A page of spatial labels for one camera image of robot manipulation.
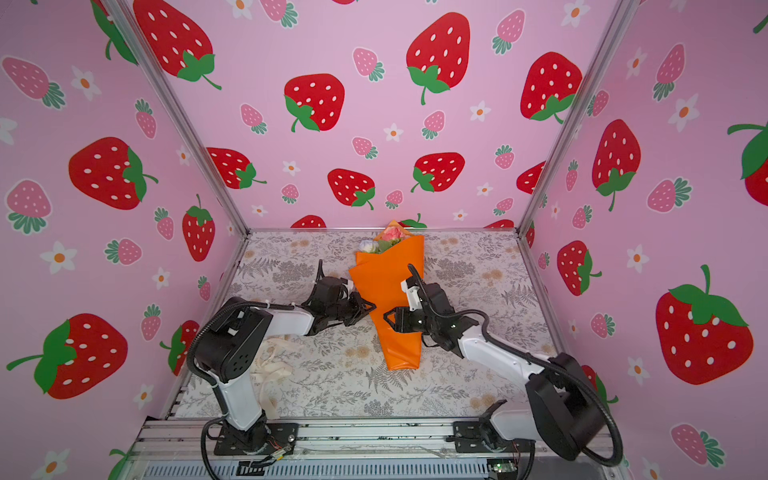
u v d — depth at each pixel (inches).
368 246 43.5
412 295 30.3
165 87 31.5
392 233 42.4
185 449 28.9
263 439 28.1
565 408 16.4
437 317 25.3
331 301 30.8
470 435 29.4
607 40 28.8
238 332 20.1
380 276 41.3
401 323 28.7
